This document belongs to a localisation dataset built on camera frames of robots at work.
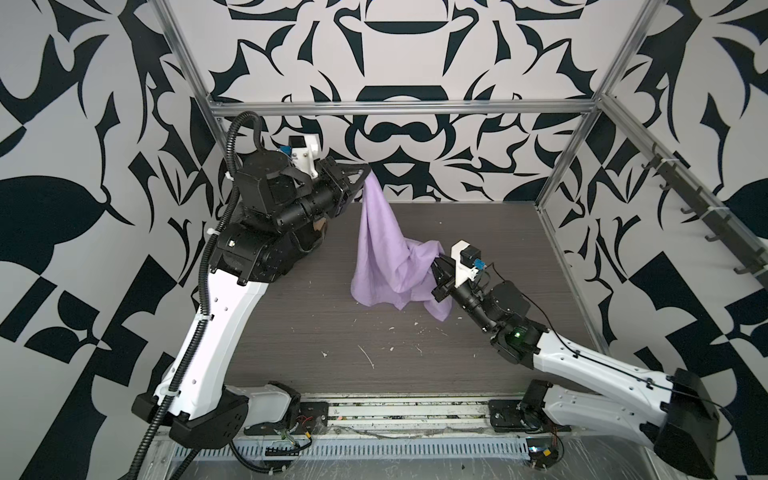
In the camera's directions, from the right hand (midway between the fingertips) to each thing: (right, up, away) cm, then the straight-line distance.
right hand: (432, 251), depth 65 cm
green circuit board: (+27, -47, +6) cm, 55 cm away
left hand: (-12, +17, -14) cm, 25 cm away
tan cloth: (-34, +7, +46) cm, 58 cm away
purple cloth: (-9, -4, 0) cm, 10 cm away
